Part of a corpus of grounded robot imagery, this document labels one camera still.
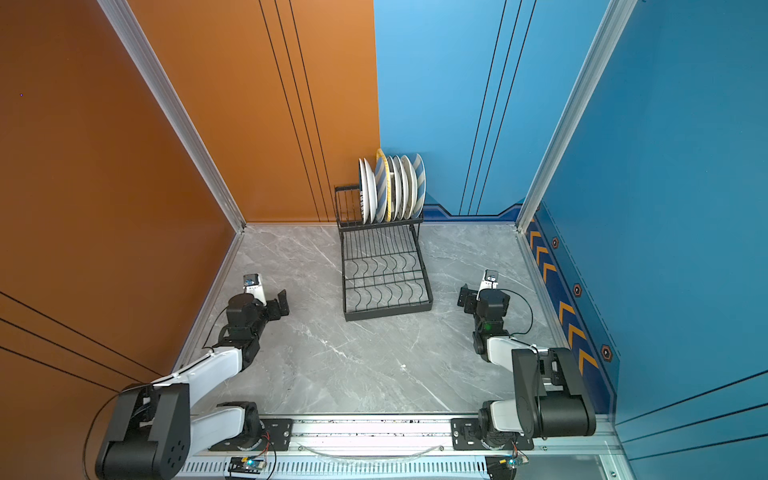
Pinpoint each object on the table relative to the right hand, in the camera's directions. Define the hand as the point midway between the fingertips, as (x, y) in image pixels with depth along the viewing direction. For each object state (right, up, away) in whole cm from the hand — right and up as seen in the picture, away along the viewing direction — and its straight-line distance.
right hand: (479, 287), depth 92 cm
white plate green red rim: (-35, +27, -11) cm, 46 cm away
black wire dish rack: (-30, +6, +14) cm, 34 cm away
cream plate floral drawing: (-21, +29, -9) cm, 38 cm away
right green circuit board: (+2, -38, -22) cm, 44 cm away
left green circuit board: (-62, -40, -21) cm, 77 cm away
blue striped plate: (-30, +34, -1) cm, 46 cm away
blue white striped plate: (-19, +34, -5) cm, 39 cm away
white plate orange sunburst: (-33, +28, -7) cm, 44 cm away
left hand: (-64, 0, -3) cm, 64 cm away
